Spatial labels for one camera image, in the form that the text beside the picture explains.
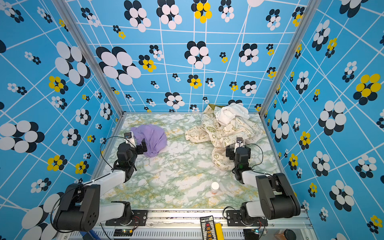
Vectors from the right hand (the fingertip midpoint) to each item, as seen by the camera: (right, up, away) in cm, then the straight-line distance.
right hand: (239, 146), depth 92 cm
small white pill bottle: (-17, -20, -15) cm, 30 cm away
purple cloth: (-55, +5, +7) cm, 56 cm away
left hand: (-62, +5, -3) cm, 63 cm away
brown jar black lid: (+11, -33, -30) cm, 46 cm away
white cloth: (-6, +21, +9) cm, 23 cm away
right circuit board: (-1, -39, -22) cm, 45 cm away
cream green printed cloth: (-10, +6, +7) cm, 14 cm away
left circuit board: (-63, -40, -20) cm, 77 cm away
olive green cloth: (-13, +29, +28) cm, 42 cm away
